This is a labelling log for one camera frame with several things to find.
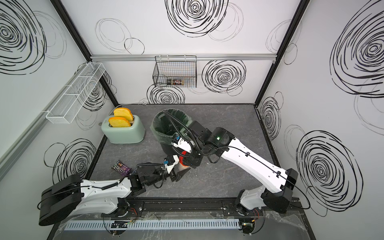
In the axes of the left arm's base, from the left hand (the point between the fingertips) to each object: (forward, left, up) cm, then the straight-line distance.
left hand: (186, 162), depth 72 cm
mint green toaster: (+20, +33, -7) cm, 39 cm away
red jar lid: (-5, +1, +15) cm, 16 cm away
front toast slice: (+22, +40, +2) cm, 45 cm away
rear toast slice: (+29, +39, +3) cm, 49 cm away
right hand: (0, -1, +7) cm, 7 cm away
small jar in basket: (+44, +9, +15) cm, 47 cm away
